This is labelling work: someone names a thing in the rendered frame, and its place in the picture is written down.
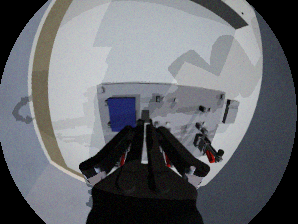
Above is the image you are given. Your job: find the blue rectangular block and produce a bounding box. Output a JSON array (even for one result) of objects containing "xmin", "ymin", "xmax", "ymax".
[{"xmin": 108, "ymin": 97, "xmax": 136, "ymax": 132}]

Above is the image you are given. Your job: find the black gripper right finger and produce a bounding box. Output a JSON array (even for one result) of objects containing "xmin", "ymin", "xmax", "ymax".
[{"xmin": 145, "ymin": 110, "xmax": 210, "ymax": 194}]

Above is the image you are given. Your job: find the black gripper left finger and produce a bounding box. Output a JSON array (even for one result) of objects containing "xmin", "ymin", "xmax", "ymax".
[{"xmin": 79, "ymin": 110, "xmax": 145, "ymax": 194}]

